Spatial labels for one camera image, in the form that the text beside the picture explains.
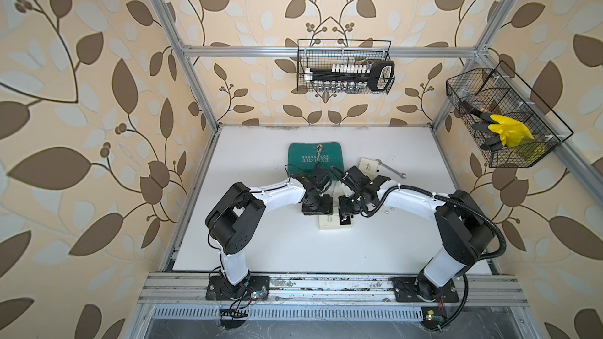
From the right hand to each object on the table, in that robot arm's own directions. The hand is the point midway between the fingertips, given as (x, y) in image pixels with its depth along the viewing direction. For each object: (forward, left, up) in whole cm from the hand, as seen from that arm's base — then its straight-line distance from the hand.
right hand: (341, 210), depth 89 cm
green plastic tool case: (+25, +15, +3) cm, 29 cm away
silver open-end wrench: (+17, -29, -3) cm, 34 cm away
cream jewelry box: (-5, +4, 0) cm, 6 cm away
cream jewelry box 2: (+20, -14, 0) cm, 24 cm away
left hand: (0, +6, +1) cm, 6 cm away
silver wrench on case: (+27, +7, +4) cm, 29 cm away
